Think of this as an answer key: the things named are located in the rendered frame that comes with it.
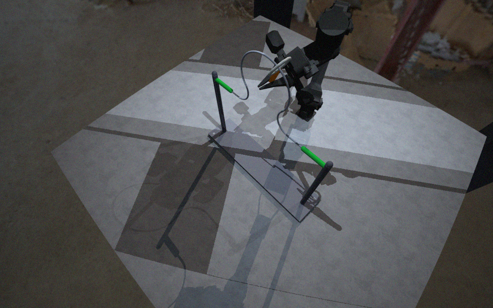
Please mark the orange handle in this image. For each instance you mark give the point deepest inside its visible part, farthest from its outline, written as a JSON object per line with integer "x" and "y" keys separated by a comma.
{"x": 274, "y": 72}

